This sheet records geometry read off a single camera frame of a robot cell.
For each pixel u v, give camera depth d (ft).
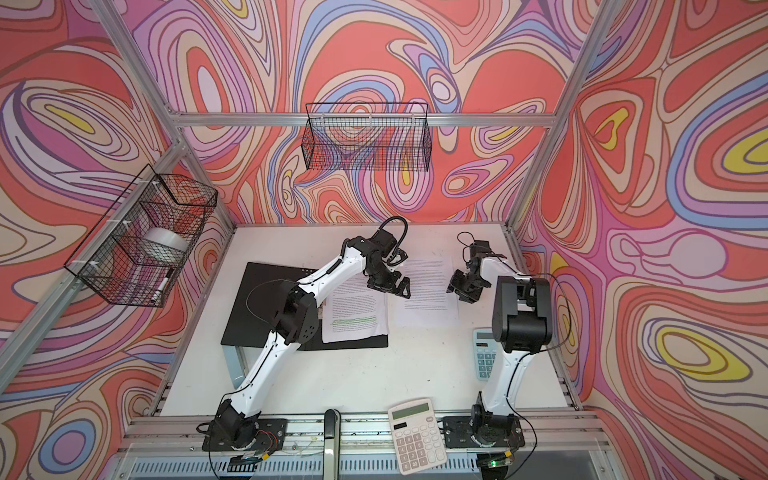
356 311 3.14
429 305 3.23
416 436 2.36
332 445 2.26
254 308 2.03
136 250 2.45
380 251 2.54
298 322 2.09
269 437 2.37
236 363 2.63
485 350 2.82
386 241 2.72
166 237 2.42
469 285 2.78
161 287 2.36
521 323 1.72
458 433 2.41
